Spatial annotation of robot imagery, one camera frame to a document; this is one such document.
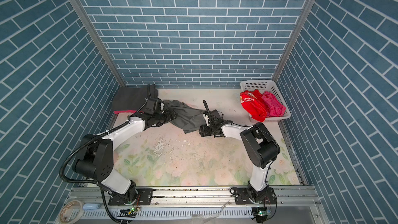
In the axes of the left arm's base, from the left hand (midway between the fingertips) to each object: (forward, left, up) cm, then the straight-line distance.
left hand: (174, 115), depth 92 cm
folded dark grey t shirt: (+20, +32, -7) cm, 38 cm away
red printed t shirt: (+4, -47, +7) cm, 48 cm away
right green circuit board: (-48, -44, -10) cm, 66 cm away
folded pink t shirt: (+11, +43, -12) cm, 46 cm away
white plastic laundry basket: (+28, -67, -3) cm, 73 cm away
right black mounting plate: (-41, -36, -10) cm, 56 cm away
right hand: (-4, -17, -9) cm, 20 cm away
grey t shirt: (+3, -9, -7) cm, 12 cm away
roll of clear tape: (-46, +38, -11) cm, 61 cm away
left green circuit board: (-46, +17, -14) cm, 51 cm away
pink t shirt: (+7, -64, -1) cm, 64 cm away
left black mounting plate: (-40, +11, -11) cm, 43 cm away
